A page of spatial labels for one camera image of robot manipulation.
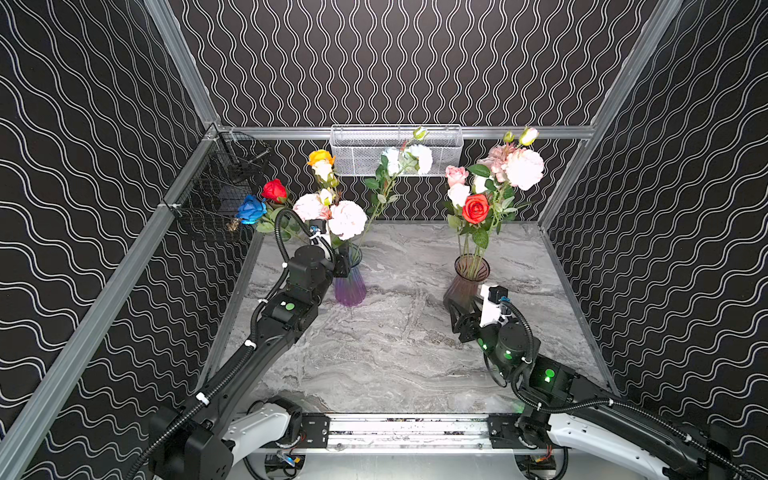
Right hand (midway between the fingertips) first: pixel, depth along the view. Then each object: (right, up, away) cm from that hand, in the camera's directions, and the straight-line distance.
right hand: (461, 300), depth 72 cm
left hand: (-28, +14, +2) cm, 31 cm away
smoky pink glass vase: (+6, +7, +12) cm, 15 cm away
